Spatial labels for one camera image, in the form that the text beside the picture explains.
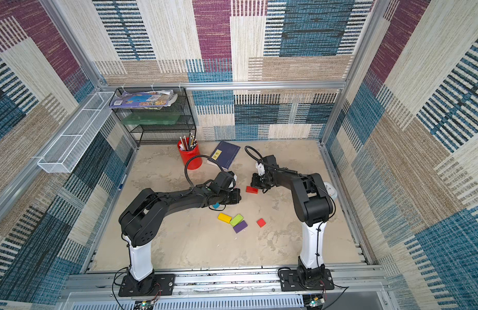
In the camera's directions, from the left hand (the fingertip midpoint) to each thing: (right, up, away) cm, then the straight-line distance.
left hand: (244, 198), depth 93 cm
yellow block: (-9, -8, -3) cm, 13 cm away
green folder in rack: (-46, +39, +4) cm, 60 cm away
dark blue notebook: (-11, +22, +22) cm, 33 cm away
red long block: (+4, +3, +8) cm, 9 cm away
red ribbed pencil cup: (-27, +17, +18) cm, 37 cm away
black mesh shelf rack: (-50, +34, +26) cm, 66 cm away
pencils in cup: (-29, +26, +9) cm, 40 cm away
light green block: (-3, -9, -3) cm, 10 cm away
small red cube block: (+8, -11, -3) cm, 14 cm away
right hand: (+6, +4, +8) cm, 11 cm away
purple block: (-2, -12, -5) cm, 13 cm away
